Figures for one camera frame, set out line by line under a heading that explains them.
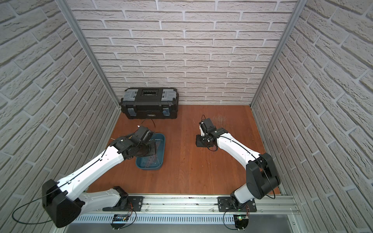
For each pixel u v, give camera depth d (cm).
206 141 62
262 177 43
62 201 37
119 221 71
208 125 67
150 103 101
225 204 73
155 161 87
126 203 67
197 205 75
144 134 59
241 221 71
